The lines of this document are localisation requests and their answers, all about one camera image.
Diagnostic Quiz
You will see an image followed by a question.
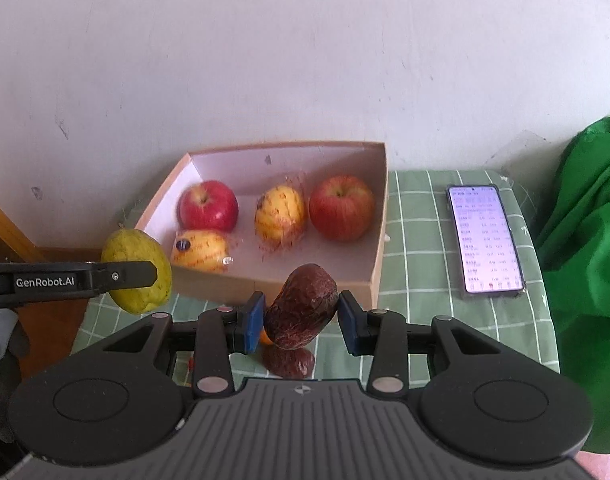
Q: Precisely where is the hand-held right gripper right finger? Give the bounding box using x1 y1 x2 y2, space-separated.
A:
337 290 506 395

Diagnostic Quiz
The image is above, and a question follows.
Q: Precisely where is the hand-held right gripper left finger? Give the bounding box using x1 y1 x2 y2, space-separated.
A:
100 291 267 397

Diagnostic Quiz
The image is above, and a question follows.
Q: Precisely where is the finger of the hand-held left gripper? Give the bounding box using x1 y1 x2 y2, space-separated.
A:
0 260 159 311

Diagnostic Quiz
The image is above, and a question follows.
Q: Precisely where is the cardboard box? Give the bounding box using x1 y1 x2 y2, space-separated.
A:
134 141 389 308

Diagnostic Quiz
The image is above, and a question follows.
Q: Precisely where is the yellow orange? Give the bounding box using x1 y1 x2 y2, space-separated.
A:
252 172 308 261
170 229 235 274

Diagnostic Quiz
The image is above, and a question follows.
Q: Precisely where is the green pear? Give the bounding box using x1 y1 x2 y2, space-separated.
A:
101 228 173 316

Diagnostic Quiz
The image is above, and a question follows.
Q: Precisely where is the striped red apple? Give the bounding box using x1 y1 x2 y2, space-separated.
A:
308 175 376 242

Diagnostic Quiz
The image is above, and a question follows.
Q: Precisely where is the dark red apple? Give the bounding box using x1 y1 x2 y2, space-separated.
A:
177 180 240 233

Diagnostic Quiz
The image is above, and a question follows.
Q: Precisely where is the person's left hand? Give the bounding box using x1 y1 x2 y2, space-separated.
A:
0 324 33 444

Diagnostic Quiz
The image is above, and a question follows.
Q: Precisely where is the brown wooden furniture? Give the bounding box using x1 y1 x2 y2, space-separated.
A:
0 191 38 263

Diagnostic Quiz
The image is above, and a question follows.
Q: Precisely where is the green checked tablecloth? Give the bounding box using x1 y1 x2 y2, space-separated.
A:
70 169 561 393

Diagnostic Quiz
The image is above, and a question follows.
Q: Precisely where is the smartphone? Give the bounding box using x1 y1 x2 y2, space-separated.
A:
445 184 527 302

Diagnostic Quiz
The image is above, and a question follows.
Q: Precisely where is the bright green cloth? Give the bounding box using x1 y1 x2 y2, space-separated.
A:
532 116 610 456

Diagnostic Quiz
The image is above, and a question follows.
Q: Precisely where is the pink cloth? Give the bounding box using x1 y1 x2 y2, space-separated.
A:
575 451 610 480

